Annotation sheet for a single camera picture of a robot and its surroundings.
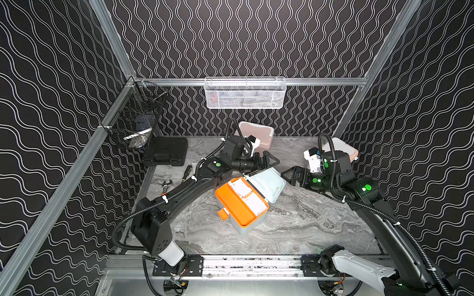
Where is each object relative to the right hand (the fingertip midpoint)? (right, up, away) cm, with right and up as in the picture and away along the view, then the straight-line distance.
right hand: (290, 175), depth 69 cm
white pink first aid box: (+35, +13, +29) cm, 47 cm away
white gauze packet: (-18, -7, +15) cm, 24 cm away
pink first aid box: (-5, +20, +33) cm, 39 cm away
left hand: (-6, +5, 0) cm, 8 cm away
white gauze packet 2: (-12, -14, +11) cm, 21 cm away
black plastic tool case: (-62, +10, +40) cm, 74 cm away
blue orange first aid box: (-7, -5, +11) cm, 14 cm away
